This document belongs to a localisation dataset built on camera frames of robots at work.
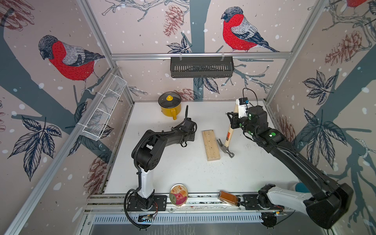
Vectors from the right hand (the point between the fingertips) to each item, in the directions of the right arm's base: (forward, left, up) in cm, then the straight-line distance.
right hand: (229, 111), depth 75 cm
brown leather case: (-35, 0, -26) cm, 44 cm away
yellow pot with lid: (+25, +38, -20) cm, 50 cm away
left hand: (+4, +20, -28) cm, 35 cm away
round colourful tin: (-35, +26, -26) cm, 51 cm away
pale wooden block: (-6, +8, -27) cm, 28 cm away
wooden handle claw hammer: (-11, +1, -18) cm, 22 cm away
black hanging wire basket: (+44, +13, -1) cm, 46 cm away
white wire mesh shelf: (+9, +77, -10) cm, 79 cm away
